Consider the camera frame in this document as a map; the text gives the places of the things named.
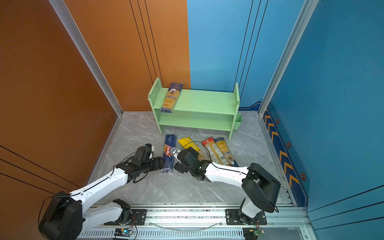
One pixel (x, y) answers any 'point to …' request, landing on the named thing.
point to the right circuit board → (252, 233)
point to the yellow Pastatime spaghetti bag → (186, 142)
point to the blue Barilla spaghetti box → (168, 160)
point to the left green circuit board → (123, 232)
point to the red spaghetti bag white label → (213, 152)
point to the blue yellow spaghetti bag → (227, 156)
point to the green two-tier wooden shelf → (198, 109)
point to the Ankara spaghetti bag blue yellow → (171, 97)
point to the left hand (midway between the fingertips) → (161, 161)
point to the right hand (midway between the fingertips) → (181, 156)
